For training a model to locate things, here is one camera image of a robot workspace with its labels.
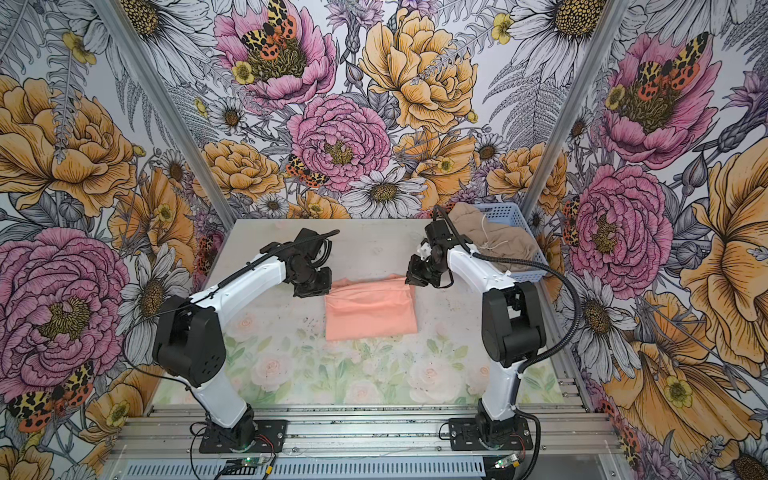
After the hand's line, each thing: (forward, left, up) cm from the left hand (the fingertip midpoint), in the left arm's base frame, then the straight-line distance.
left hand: (325, 298), depth 88 cm
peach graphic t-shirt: (0, -13, -6) cm, 14 cm away
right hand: (+3, -24, +1) cm, 24 cm away
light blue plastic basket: (+41, -66, -5) cm, 78 cm away
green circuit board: (-38, +15, -10) cm, 42 cm away
